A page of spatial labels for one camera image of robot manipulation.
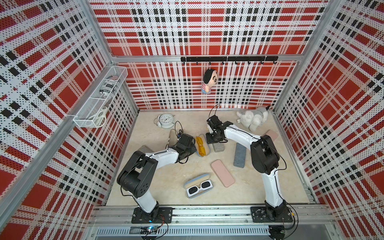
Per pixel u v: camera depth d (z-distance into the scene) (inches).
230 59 35.4
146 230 27.5
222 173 34.1
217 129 29.7
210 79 35.7
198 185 31.8
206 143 37.7
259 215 28.4
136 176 18.2
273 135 41.6
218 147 37.9
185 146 29.0
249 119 41.3
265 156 21.7
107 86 30.3
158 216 28.7
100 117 26.5
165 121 43.4
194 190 31.1
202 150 37.8
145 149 37.8
